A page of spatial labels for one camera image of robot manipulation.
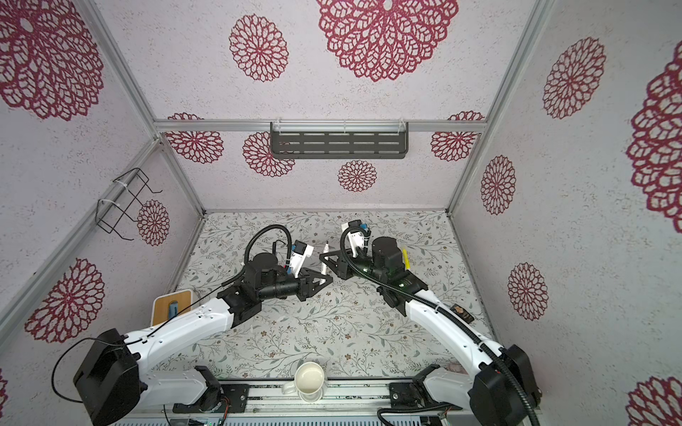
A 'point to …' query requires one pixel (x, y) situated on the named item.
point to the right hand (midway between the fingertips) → (321, 254)
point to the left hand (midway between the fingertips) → (330, 282)
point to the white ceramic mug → (309, 381)
